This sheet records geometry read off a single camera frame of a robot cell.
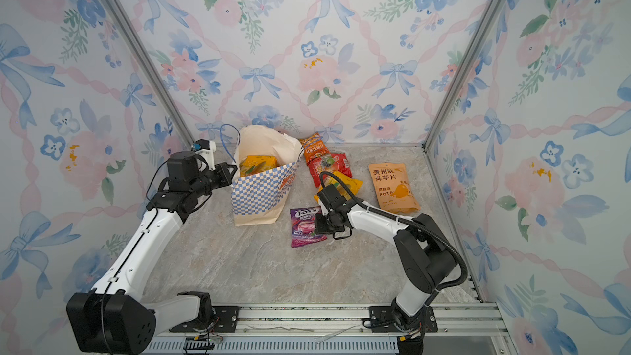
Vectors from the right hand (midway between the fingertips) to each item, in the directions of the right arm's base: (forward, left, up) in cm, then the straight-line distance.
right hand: (319, 227), depth 89 cm
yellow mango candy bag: (+25, +27, +7) cm, 37 cm away
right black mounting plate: (-28, -20, -3) cm, 35 cm away
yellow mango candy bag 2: (+18, -12, 0) cm, 22 cm away
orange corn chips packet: (+42, +3, 0) cm, 42 cm away
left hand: (+10, +25, +23) cm, 36 cm away
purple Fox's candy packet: (+1, +6, -1) cm, 6 cm away
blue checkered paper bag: (+4, +19, +12) cm, 23 cm away
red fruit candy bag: (+30, -5, +2) cm, 30 cm away
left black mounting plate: (-29, +29, -4) cm, 41 cm away
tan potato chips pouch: (+18, -30, -1) cm, 35 cm away
